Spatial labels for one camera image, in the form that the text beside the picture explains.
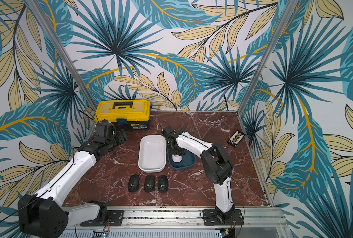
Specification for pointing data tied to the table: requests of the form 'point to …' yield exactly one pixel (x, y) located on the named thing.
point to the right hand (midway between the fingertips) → (175, 152)
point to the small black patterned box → (236, 138)
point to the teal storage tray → (188, 161)
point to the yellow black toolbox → (126, 114)
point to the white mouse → (177, 158)
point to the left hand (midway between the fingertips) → (123, 138)
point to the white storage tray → (152, 153)
